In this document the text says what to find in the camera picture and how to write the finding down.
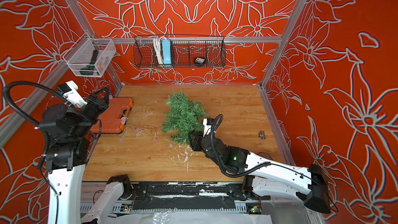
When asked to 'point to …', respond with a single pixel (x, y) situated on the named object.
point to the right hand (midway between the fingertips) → (186, 136)
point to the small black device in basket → (199, 60)
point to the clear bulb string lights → (139, 128)
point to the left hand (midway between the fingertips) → (109, 86)
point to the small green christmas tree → (183, 117)
